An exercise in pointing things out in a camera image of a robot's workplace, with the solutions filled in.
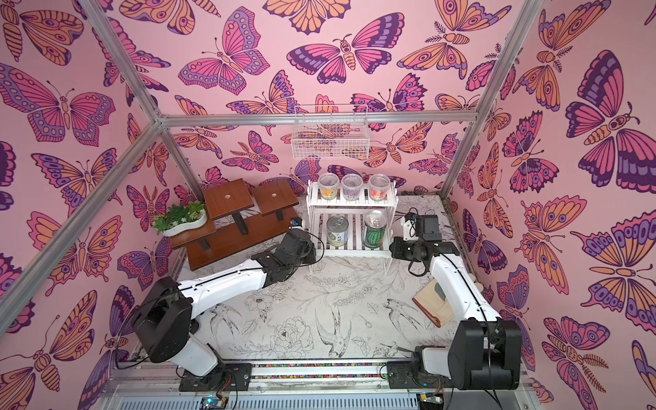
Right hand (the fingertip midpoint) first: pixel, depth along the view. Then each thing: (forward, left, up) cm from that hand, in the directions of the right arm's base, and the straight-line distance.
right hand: (389, 245), depth 85 cm
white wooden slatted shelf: (+20, +25, -5) cm, 32 cm away
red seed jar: (+9, +5, +19) cm, 22 cm away
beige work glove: (-12, -16, -15) cm, 25 cm away
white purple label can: (+3, +17, +6) cm, 18 cm away
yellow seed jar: (+10, +20, +18) cm, 29 cm away
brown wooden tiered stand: (+14, +58, -5) cm, 60 cm away
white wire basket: (+44, +21, +11) cm, 50 cm away
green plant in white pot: (+5, +70, +7) cm, 71 cm away
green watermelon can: (+2, +6, +9) cm, 11 cm away
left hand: (+1, +25, -1) cm, 25 cm away
